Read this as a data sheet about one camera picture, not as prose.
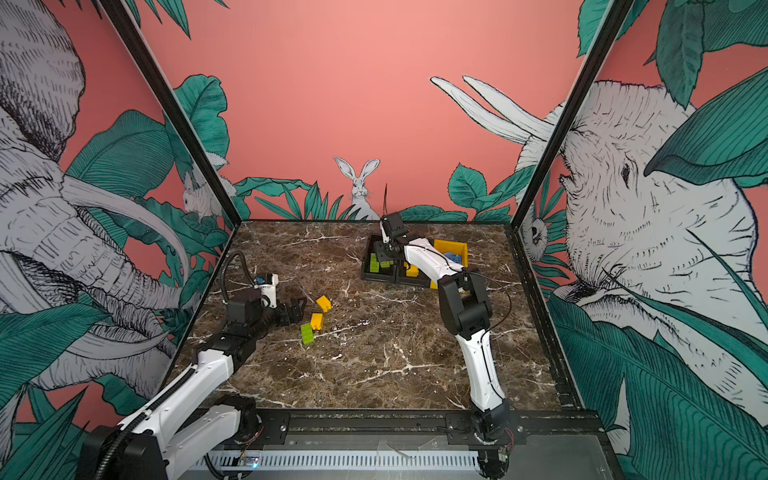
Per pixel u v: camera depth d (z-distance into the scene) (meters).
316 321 0.91
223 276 1.02
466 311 0.58
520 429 0.74
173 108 0.86
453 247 1.06
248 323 0.64
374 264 1.04
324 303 0.95
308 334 0.90
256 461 0.70
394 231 0.80
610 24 0.71
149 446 0.41
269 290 0.75
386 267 1.04
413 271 1.07
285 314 0.75
